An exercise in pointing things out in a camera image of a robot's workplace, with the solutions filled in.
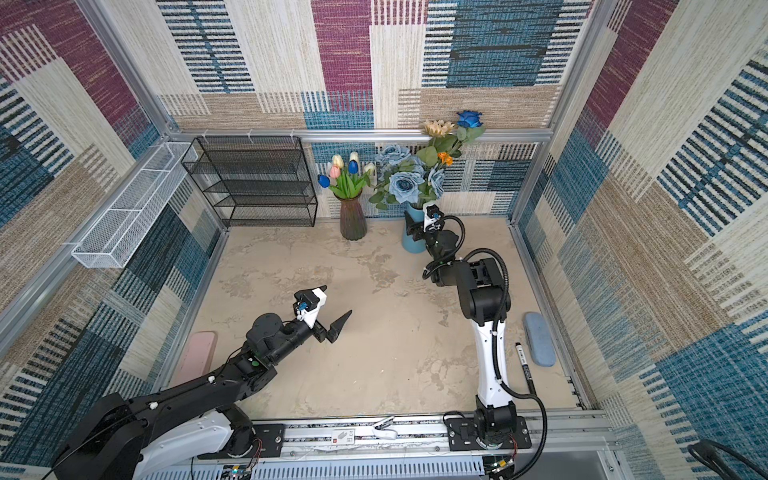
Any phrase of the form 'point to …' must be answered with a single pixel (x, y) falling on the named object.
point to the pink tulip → (335, 172)
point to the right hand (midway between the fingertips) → (417, 206)
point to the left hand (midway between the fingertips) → (336, 295)
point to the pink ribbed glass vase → (353, 220)
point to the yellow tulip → (337, 161)
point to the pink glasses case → (196, 358)
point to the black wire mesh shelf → (255, 181)
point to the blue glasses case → (540, 344)
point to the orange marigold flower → (445, 158)
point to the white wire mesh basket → (115, 237)
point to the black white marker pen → (524, 363)
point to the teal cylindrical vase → (408, 242)
